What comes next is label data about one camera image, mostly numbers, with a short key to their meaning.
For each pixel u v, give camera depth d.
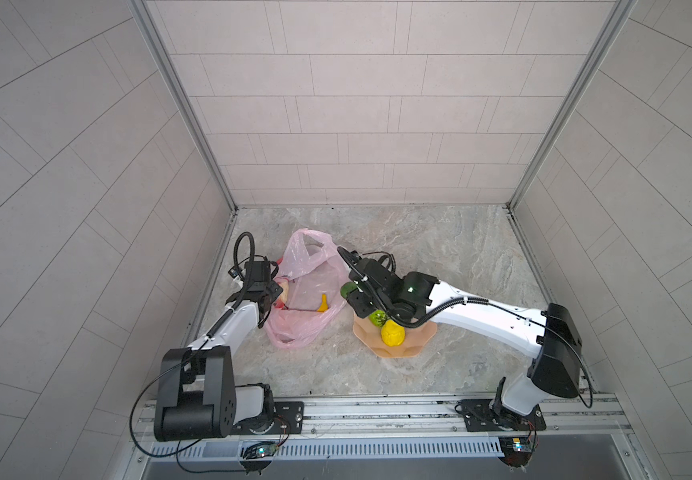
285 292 0.89
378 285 0.55
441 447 0.68
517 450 0.68
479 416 0.70
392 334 0.79
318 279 0.96
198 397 0.40
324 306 0.88
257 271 0.75
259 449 0.65
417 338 0.80
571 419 0.71
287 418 0.70
